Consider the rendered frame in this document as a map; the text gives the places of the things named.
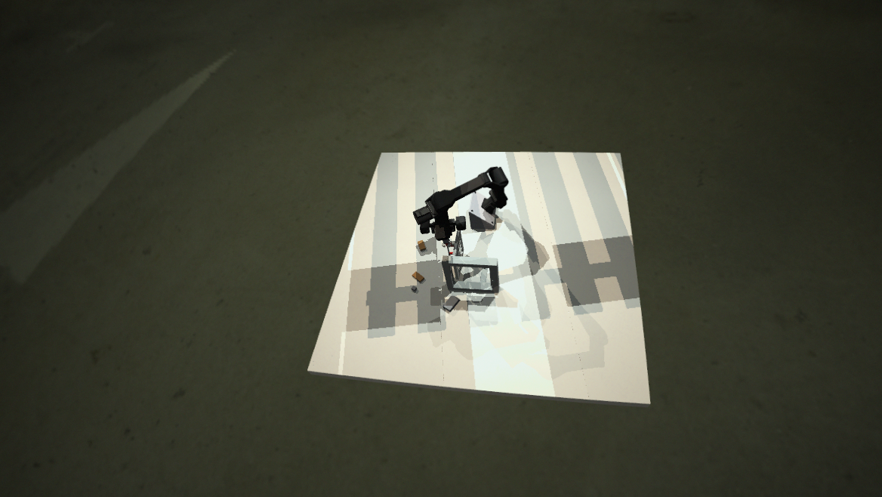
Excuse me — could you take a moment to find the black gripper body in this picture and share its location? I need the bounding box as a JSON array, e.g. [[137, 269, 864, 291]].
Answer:
[[420, 213, 466, 234]]

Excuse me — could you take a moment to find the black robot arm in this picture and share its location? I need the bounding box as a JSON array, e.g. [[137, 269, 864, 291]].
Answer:
[[413, 167, 508, 241]]

